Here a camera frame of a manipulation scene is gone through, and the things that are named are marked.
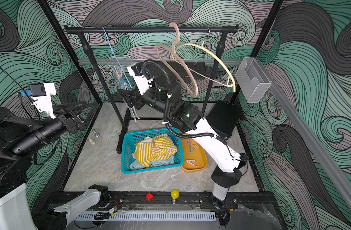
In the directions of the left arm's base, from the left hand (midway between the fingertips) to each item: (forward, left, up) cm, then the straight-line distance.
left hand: (90, 101), depth 43 cm
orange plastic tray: (+7, -40, -58) cm, 71 cm away
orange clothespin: (+16, -36, -54) cm, 67 cm away
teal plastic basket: (+13, +2, -50) cm, 52 cm away
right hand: (+9, -8, -1) cm, 12 cm away
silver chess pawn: (+21, +27, -54) cm, 64 cm away
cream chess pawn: (+15, +29, -55) cm, 64 cm away
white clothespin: (+2, -36, -54) cm, 65 cm away
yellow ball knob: (-16, -27, -53) cm, 61 cm away
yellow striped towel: (+6, -19, -43) cm, 47 cm away
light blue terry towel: (-1, -3, -53) cm, 53 cm away
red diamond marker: (-17, -14, -53) cm, 57 cm away
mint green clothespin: (+10, -37, -54) cm, 66 cm away
